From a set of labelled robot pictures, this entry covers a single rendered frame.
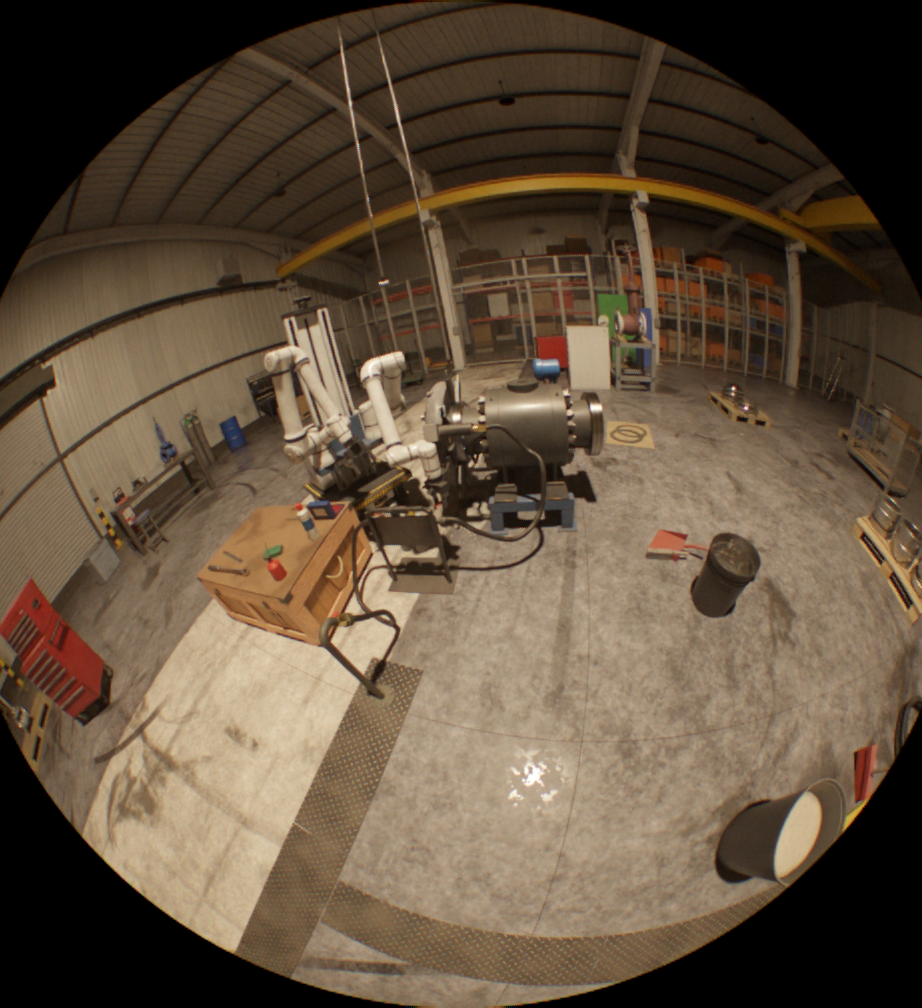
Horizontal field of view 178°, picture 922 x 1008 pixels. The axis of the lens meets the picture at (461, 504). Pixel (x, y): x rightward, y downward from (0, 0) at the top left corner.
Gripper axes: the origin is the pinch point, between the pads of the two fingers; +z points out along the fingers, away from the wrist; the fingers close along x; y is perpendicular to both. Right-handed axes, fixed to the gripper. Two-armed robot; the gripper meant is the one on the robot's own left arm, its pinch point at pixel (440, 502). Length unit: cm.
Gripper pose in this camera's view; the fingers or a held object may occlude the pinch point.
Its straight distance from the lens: 159.6
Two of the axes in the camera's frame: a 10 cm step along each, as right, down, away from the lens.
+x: 7.8, 2.4, -5.8
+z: 1.7, 8.1, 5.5
